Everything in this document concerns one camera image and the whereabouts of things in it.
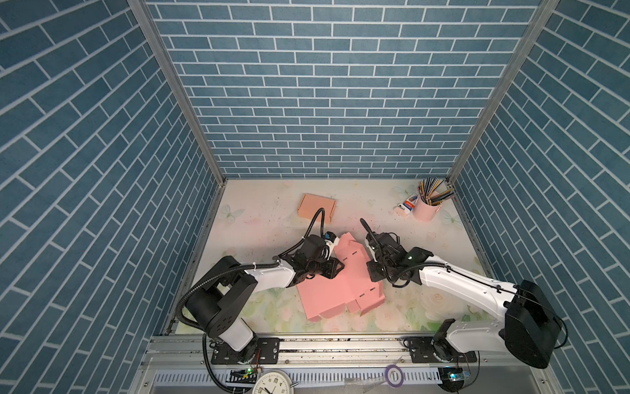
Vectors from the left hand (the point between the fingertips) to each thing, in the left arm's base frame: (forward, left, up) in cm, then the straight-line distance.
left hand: (342, 266), depth 87 cm
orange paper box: (+29, +12, -1) cm, 32 cm away
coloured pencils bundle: (+30, -37, +8) cm, 49 cm away
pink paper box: (-6, -3, -6) cm, 9 cm away
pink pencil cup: (+22, -36, +3) cm, 42 cm away
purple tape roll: (-31, -11, -4) cm, 33 cm away
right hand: (-1, -9, +3) cm, 9 cm away
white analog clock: (-33, +20, -1) cm, 39 cm away
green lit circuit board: (-33, -30, -4) cm, 45 cm away
